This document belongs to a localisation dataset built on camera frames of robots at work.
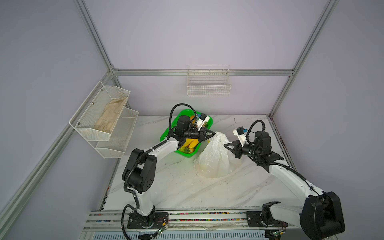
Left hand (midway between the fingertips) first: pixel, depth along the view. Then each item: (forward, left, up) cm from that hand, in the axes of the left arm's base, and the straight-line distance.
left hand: (214, 134), depth 80 cm
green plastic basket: (0, +15, -15) cm, 21 cm away
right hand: (-6, -6, -2) cm, 8 cm away
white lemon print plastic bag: (-12, 0, -7) cm, 14 cm away
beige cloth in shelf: (+3, +57, +6) cm, 57 cm away
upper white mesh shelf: (+6, +63, +12) cm, 64 cm away
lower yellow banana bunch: (+2, +13, -12) cm, 18 cm away
